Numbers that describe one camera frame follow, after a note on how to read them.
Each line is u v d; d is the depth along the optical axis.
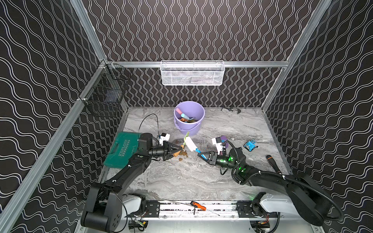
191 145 0.79
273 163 0.89
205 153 0.74
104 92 0.93
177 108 0.95
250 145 0.93
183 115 0.94
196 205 0.75
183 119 0.95
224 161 0.69
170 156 0.74
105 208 0.41
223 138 1.01
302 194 0.43
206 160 0.73
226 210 0.76
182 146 0.78
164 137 0.78
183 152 0.95
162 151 0.70
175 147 0.76
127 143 0.94
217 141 0.73
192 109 1.03
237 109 1.21
